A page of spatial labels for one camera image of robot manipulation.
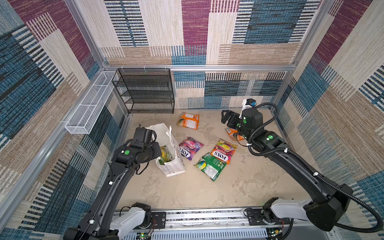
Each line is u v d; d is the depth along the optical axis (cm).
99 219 38
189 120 111
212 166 89
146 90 111
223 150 94
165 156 89
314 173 42
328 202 38
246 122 54
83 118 71
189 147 96
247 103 63
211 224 73
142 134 53
